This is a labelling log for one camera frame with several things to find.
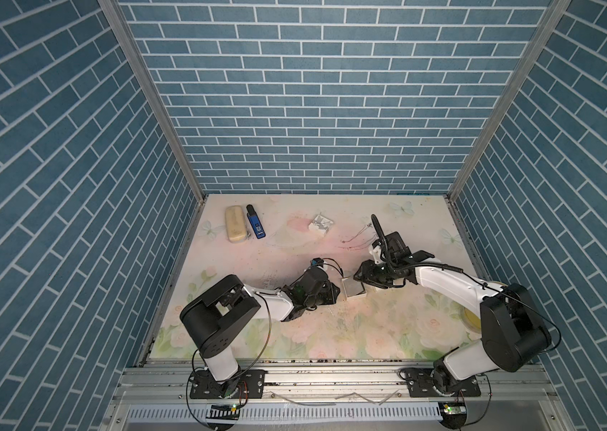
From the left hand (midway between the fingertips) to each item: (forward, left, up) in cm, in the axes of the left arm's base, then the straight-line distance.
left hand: (345, 294), depth 89 cm
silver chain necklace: (+27, -7, -2) cm, 28 cm away
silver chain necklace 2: (+21, -4, -3) cm, 22 cm away
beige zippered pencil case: (+30, +42, 0) cm, 52 cm away
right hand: (+4, -5, +4) cm, 7 cm away
